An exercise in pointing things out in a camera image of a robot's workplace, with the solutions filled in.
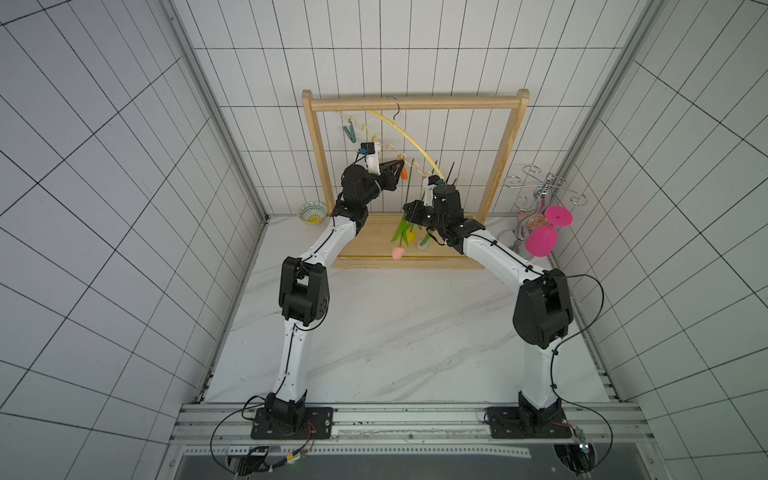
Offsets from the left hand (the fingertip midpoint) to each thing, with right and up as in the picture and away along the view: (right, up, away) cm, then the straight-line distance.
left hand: (403, 165), depth 88 cm
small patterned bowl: (-35, -12, +29) cm, 47 cm away
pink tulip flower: (-2, -26, 0) cm, 26 cm away
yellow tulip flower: (+3, -21, +13) cm, 24 cm away
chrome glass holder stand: (+42, -7, 0) cm, 42 cm away
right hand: (-4, -13, 0) cm, 13 cm away
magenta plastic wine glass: (+43, -23, +2) cm, 49 cm away
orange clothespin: (0, -3, 0) cm, 3 cm away
